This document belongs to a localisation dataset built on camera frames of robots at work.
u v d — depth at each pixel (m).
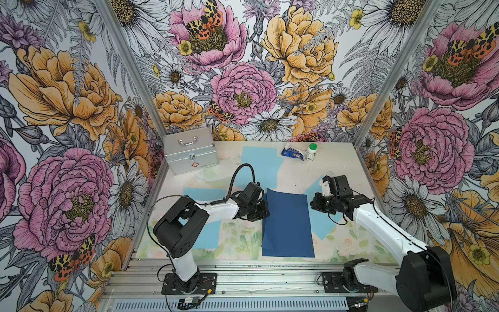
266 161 1.15
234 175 0.74
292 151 1.15
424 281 0.40
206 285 0.74
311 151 1.09
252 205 0.79
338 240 0.85
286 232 0.87
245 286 0.75
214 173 1.09
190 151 0.99
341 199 0.64
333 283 0.74
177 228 0.48
